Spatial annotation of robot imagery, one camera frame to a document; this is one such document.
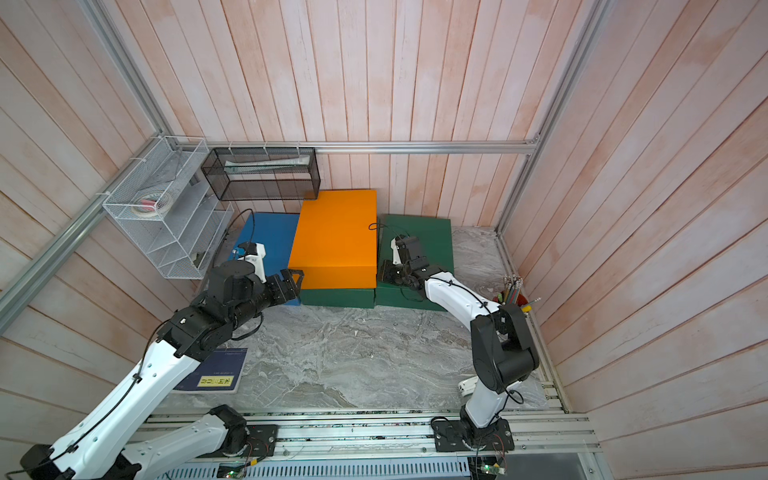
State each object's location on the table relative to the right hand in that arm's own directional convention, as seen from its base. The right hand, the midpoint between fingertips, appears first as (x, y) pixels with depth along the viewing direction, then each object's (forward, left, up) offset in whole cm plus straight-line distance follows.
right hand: (379, 270), depth 91 cm
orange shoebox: (+2, +12, +11) cm, 17 cm away
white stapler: (-31, -25, -11) cm, 41 cm away
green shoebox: (-8, +4, -5) cm, 10 cm away
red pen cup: (-9, -42, -2) cm, 43 cm away
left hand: (-15, +20, +15) cm, 30 cm away
